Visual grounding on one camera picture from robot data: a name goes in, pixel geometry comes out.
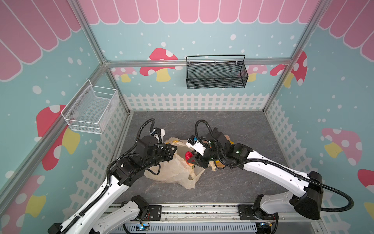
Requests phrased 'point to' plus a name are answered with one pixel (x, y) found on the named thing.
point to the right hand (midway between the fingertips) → (190, 156)
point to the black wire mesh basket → (216, 71)
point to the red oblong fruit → (188, 155)
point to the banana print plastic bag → (177, 170)
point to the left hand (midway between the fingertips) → (177, 151)
